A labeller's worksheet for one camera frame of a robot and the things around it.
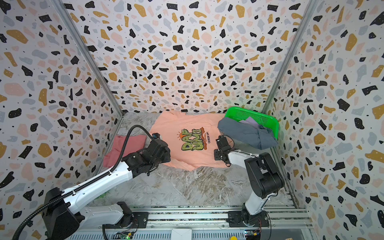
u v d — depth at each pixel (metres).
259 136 0.93
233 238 0.65
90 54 0.86
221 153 0.73
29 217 0.35
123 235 0.70
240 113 1.17
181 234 0.66
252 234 0.72
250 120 1.13
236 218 0.75
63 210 0.38
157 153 0.59
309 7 0.72
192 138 1.07
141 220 0.73
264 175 0.49
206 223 0.73
